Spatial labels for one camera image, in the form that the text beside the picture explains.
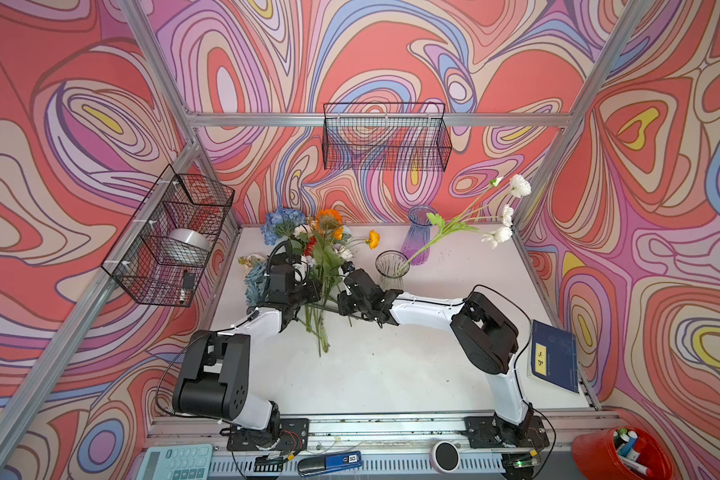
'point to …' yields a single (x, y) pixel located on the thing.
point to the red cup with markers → (624, 452)
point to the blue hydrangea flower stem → (281, 222)
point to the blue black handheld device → (317, 465)
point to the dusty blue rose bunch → (256, 284)
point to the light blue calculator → (177, 462)
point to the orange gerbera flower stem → (326, 218)
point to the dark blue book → (554, 355)
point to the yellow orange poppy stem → (373, 241)
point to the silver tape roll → (188, 247)
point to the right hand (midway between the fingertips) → (341, 303)
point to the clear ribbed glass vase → (391, 265)
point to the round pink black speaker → (445, 457)
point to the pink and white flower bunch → (325, 253)
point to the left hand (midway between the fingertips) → (323, 281)
